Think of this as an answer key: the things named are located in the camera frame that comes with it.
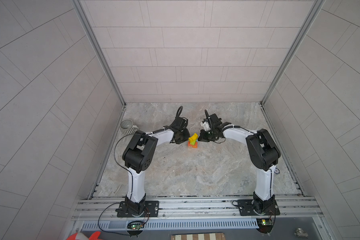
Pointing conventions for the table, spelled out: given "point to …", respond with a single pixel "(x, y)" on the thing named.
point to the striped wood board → (218, 236)
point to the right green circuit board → (265, 225)
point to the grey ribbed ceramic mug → (127, 127)
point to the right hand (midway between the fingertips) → (197, 138)
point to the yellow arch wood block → (194, 137)
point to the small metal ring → (277, 171)
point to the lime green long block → (193, 142)
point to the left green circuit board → (136, 227)
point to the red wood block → (190, 146)
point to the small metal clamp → (300, 233)
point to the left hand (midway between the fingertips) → (193, 135)
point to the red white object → (80, 236)
